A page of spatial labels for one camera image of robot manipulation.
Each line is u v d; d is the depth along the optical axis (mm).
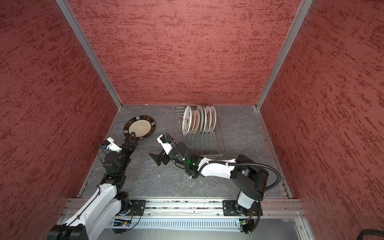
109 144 700
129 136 981
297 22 761
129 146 719
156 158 663
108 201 554
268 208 768
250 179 443
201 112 901
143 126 1067
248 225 698
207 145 984
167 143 643
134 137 997
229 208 741
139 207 737
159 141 649
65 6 710
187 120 993
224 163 487
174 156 660
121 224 716
